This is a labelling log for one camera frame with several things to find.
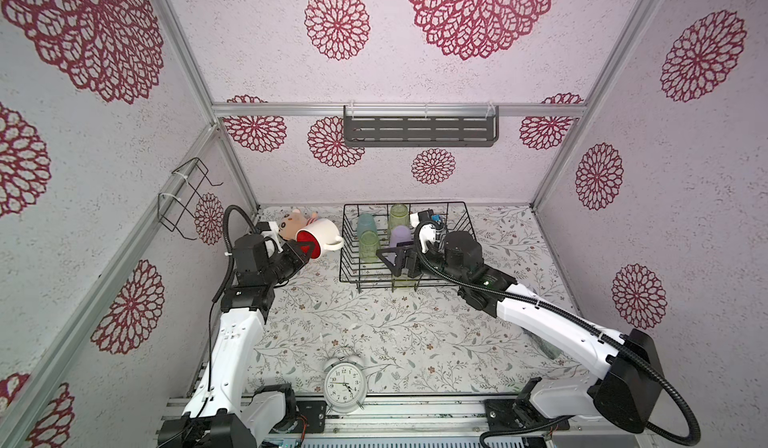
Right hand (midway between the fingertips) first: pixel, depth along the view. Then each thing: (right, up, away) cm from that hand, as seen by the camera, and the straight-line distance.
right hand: (389, 244), depth 70 cm
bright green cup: (-6, -2, +25) cm, 26 cm away
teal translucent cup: (-7, +6, +32) cm, 34 cm away
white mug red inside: (-16, +2, +3) cm, 17 cm away
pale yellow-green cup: (+5, -13, +22) cm, 26 cm away
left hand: (-20, -2, +8) cm, 21 cm away
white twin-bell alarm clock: (-11, -35, +5) cm, 38 cm away
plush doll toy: (-33, +7, +34) cm, 48 cm away
